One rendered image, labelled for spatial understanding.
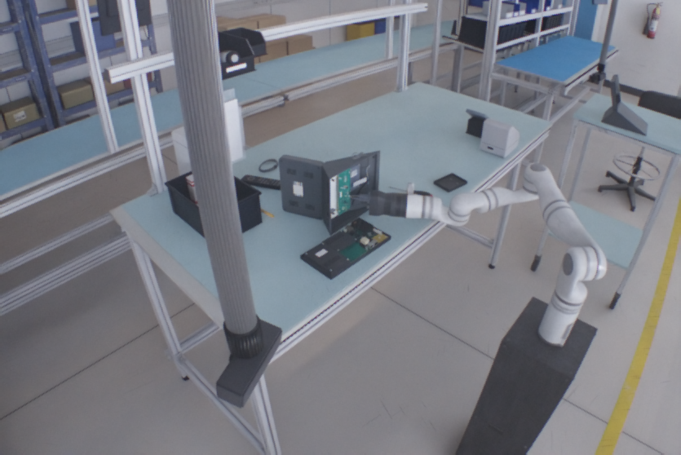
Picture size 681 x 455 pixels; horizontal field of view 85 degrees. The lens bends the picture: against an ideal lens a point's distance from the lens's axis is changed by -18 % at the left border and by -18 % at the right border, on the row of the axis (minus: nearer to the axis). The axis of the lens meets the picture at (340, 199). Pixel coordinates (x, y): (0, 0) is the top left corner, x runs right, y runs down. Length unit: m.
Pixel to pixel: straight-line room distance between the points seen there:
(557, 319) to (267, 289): 0.82
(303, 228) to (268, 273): 0.23
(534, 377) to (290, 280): 0.77
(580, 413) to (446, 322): 0.87
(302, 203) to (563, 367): 0.96
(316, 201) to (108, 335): 1.65
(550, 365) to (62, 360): 2.35
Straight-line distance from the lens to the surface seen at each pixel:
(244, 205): 1.41
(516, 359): 1.40
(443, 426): 2.16
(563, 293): 1.28
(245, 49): 1.52
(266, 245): 1.40
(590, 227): 3.05
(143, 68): 1.57
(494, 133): 1.98
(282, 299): 1.21
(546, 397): 1.46
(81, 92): 4.70
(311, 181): 1.42
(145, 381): 2.42
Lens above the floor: 1.86
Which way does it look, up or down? 33 degrees down
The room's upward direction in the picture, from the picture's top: straight up
